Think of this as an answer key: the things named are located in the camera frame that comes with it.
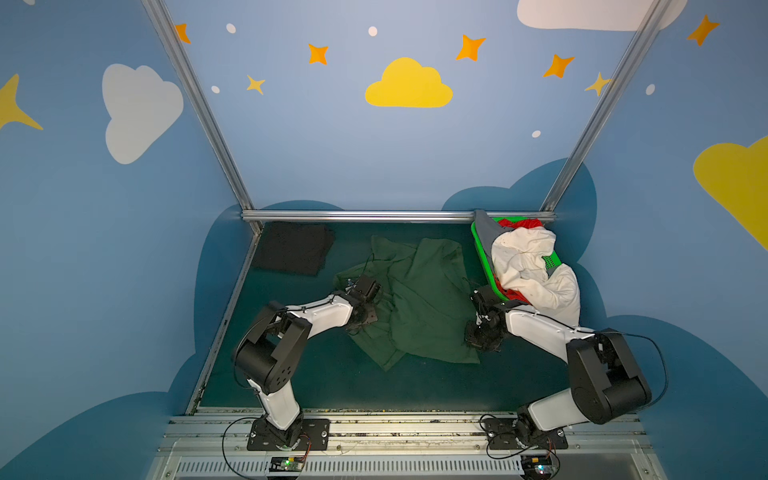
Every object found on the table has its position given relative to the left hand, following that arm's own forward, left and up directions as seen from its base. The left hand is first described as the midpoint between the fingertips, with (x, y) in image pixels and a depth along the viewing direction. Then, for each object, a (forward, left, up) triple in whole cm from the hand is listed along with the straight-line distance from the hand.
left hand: (371, 317), depth 95 cm
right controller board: (-39, -42, -1) cm, 57 cm away
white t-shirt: (+21, -52, +6) cm, 56 cm away
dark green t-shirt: (+4, -17, +1) cm, 18 cm away
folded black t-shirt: (+29, +30, 0) cm, 42 cm away
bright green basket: (+19, -62, +8) cm, 65 cm away
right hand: (-8, -31, 0) cm, 32 cm away
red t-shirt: (+38, -55, +7) cm, 67 cm away
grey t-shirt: (+33, -43, +8) cm, 54 cm away
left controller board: (-39, +19, -1) cm, 43 cm away
